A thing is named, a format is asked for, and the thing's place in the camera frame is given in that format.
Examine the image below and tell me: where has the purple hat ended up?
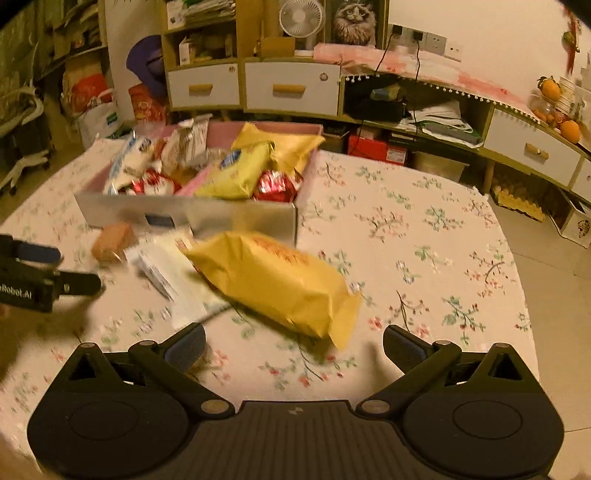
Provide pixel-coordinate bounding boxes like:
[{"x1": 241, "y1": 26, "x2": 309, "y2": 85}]
[{"x1": 126, "y1": 35, "x2": 167, "y2": 100}]

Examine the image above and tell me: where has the red storage box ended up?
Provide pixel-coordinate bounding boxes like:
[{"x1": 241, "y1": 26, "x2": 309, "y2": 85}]
[{"x1": 348, "y1": 135, "x2": 407, "y2": 165}]

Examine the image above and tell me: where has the white plastic shopping bag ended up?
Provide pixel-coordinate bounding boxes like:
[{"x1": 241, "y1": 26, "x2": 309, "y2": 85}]
[{"x1": 76, "y1": 89, "x2": 122, "y2": 150}]

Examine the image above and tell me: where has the brown cracker stack pack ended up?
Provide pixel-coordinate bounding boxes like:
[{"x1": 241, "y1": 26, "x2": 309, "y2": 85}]
[{"x1": 91, "y1": 222, "x2": 137, "y2": 263}]

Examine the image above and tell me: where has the red snack packet in box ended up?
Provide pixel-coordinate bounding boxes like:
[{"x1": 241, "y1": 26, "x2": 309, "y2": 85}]
[{"x1": 252, "y1": 170, "x2": 303, "y2": 203}]

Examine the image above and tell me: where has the pink cabinet runner cloth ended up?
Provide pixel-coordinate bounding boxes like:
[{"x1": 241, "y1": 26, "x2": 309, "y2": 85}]
[{"x1": 312, "y1": 43, "x2": 530, "y2": 113}]

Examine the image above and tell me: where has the white blue tube snack pack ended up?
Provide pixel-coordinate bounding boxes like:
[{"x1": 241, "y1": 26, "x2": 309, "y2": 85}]
[{"x1": 102, "y1": 133, "x2": 154, "y2": 195}]

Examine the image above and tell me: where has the clear plastic storage bin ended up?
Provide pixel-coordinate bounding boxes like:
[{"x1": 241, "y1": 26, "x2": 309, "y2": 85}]
[{"x1": 414, "y1": 152, "x2": 469, "y2": 182}]

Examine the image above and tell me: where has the pink and silver cardboard box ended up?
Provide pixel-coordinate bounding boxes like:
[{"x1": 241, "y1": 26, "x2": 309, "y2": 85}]
[{"x1": 75, "y1": 139, "x2": 298, "y2": 246}]

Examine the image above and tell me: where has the red orange gift bag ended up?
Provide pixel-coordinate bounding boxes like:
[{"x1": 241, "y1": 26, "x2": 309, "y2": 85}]
[{"x1": 128, "y1": 83, "x2": 166, "y2": 123}]

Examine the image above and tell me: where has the large yellow snack bag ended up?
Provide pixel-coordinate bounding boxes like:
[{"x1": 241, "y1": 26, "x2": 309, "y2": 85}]
[{"x1": 183, "y1": 231, "x2": 361, "y2": 349}]

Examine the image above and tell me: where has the cat portrait picture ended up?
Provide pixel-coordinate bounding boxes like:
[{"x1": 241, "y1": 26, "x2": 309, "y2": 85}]
[{"x1": 332, "y1": 1, "x2": 377, "y2": 47}]

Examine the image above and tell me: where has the small white desk fan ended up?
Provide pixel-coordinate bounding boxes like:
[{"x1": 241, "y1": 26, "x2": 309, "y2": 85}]
[{"x1": 280, "y1": 0, "x2": 325, "y2": 50}]

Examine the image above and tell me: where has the yellow egg tray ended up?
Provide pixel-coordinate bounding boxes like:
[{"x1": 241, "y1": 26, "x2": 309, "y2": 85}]
[{"x1": 492, "y1": 186, "x2": 545, "y2": 222}]

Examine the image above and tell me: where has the pink wafer pack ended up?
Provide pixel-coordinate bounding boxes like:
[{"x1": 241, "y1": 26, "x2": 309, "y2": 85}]
[{"x1": 175, "y1": 169, "x2": 209, "y2": 197}]

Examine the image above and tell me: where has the white wooden tv cabinet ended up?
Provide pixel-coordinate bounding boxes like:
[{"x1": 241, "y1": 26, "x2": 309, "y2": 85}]
[{"x1": 161, "y1": 1, "x2": 590, "y2": 197}]

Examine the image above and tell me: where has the white wrapped snack pack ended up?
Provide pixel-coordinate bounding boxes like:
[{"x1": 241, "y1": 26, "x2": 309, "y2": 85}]
[{"x1": 124, "y1": 226, "x2": 229, "y2": 330}]

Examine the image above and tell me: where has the orange fruit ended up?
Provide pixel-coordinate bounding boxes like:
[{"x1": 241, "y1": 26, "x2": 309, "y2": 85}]
[{"x1": 559, "y1": 119, "x2": 581, "y2": 144}]

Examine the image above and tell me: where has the yellow cracker snack bag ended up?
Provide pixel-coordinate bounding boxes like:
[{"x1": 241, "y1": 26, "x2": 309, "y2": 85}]
[{"x1": 193, "y1": 142, "x2": 274, "y2": 200}]

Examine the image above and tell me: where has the white red nut snack bag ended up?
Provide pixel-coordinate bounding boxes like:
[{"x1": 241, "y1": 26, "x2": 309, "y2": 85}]
[{"x1": 160, "y1": 114, "x2": 211, "y2": 175}]

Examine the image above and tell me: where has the red and white snack packet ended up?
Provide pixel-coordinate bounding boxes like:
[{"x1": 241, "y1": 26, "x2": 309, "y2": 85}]
[{"x1": 118, "y1": 168, "x2": 181, "y2": 196}]

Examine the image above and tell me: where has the yellow chip bag in box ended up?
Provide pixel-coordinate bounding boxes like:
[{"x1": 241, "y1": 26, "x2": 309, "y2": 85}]
[{"x1": 232, "y1": 122, "x2": 325, "y2": 176}]

